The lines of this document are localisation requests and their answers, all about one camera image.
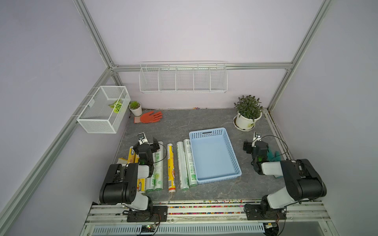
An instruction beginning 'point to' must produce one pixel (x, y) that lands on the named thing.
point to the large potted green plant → (249, 110)
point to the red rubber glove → (147, 118)
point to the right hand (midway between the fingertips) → (254, 140)
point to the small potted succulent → (135, 107)
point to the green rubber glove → (273, 157)
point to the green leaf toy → (116, 106)
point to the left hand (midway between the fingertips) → (147, 140)
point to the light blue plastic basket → (214, 158)
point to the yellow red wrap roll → (171, 174)
